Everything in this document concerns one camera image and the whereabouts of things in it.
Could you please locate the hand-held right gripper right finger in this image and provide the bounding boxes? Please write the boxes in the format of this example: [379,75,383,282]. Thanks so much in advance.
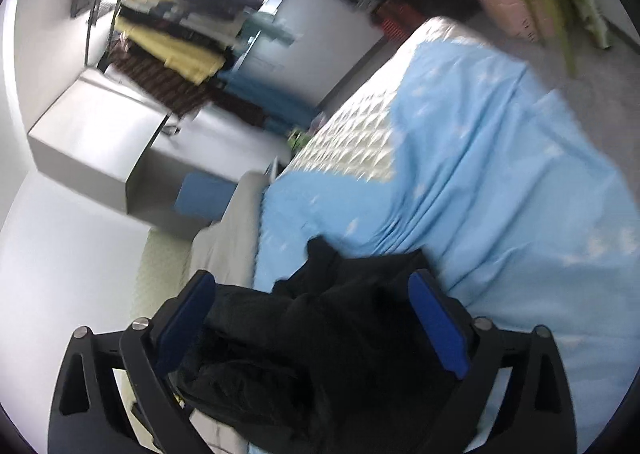
[407,269,578,454]

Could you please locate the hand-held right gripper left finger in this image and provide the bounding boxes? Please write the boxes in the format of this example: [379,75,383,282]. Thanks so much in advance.
[47,270,217,454]

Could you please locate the black puffer jacket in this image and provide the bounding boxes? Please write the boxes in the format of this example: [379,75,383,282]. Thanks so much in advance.
[172,236,481,454]

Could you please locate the cream padded headboard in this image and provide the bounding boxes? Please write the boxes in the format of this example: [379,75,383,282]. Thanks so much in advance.
[132,229,201,325]

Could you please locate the grey blanket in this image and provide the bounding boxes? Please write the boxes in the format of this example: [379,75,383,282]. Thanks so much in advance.
[187,171,272,295]

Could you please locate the light blue bedsheet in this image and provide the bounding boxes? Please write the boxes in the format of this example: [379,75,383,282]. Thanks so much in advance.
[252,16,640,454]

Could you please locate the cream quilted mattress pad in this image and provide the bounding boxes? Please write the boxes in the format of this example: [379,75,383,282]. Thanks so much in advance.
[277,16,481,185]

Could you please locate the grey wardrobe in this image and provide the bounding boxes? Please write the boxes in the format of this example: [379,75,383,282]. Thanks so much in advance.
[27,66,293,241]

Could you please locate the small green floor item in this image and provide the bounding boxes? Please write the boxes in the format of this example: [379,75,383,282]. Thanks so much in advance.
[286,130,314,151]

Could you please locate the brown checked coat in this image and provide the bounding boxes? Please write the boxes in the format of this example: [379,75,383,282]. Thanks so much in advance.
[107,46,272,128]

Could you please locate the teal curtain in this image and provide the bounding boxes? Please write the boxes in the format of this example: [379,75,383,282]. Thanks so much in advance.
[217,14,327,135]

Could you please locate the yellow fleece jacket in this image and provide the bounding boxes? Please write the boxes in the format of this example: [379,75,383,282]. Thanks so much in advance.
[115,0,227,85]

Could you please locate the orange plastic crate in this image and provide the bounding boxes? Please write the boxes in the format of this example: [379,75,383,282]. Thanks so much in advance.
[372,0,427,42]

